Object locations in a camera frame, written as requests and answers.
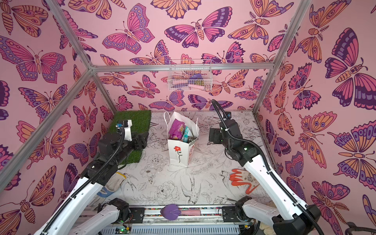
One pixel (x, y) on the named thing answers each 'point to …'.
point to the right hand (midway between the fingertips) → (219, 129)
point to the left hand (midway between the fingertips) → (144, 131)
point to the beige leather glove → (267, 230)
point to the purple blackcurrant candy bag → (176, 130)
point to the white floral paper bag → (179, 152)
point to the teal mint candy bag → (185, 137)
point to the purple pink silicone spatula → (172, 212)
